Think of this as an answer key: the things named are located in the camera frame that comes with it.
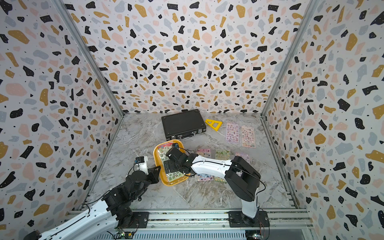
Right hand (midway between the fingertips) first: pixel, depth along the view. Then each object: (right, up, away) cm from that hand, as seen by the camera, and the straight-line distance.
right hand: (172, 164), depth 86 cm
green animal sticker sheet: (+32, +3, +13) cm, 35 cm away
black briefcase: (+3, +23, +26) cm, 35 cm away
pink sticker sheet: (+39, +16, +24) cm, 49 cm away
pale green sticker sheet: (-5, +6, 0) cm, 8 cm away
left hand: (-3, 0, -7) cm, 8 cm away
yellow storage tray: (+6, +11, -2) cm, 13 cm away
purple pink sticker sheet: (+46, +2, +12) cm, 47 cm away
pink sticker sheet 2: (+51, +13, +21) cm, 56 cm away
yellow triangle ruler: (+25, +24, +30) cm, 45 cm away
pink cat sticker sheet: (+20, +4, +14) cm, 25 cm away
